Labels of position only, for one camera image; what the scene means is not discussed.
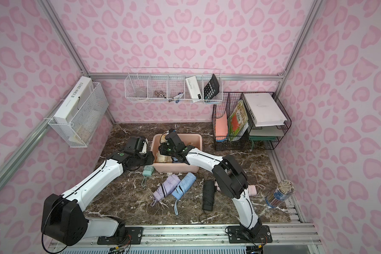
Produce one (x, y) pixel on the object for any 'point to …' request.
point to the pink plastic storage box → (164, 164)
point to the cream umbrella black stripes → (163, 159)
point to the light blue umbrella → (190, 178)
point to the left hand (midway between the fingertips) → (152, 155)
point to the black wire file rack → (249, 121)
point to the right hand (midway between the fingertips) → (158, 148)
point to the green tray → (253, 138)
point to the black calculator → (211, 89)
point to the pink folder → (221, 126)
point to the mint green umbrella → (147, 170)
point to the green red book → (238, 122)
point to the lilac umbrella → (170, 183)
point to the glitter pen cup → (281, 193)
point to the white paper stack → (264, 109)
